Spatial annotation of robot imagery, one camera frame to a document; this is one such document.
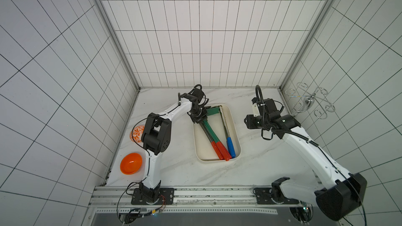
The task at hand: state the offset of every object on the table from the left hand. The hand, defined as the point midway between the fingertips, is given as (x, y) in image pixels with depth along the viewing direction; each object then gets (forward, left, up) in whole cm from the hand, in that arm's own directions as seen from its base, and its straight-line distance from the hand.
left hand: (205, 121), depth 91 cm
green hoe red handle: (-19, -10, +2) cm, 22 cm away
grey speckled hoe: (-14, -5, +1) cm, 15 cm away
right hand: (-4, -22, +11) cm, 25 cm away
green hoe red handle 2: (+10, -4, -4) cm, 12 cm away
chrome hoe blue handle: (-14, -14, -2) cm, 20 cm away
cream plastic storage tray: (-13, +1, -8) cm, 15 cm away
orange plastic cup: (-23, +40, -6) cm, 46 cm away
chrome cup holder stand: (+1, -52, +21) cm, 56 cm away
